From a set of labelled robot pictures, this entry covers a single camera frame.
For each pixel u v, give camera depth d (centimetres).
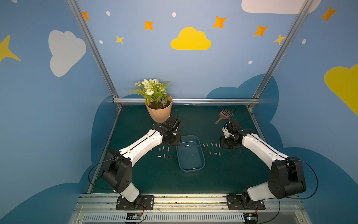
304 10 70
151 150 55
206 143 98
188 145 97
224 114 115
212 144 98
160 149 95
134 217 72
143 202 73
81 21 73
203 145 98
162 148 96
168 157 91
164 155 92
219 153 93
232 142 68
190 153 93
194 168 86
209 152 94
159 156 91
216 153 93
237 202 75
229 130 74
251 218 73
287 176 44
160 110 98
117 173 43
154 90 88
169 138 60
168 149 95
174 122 67
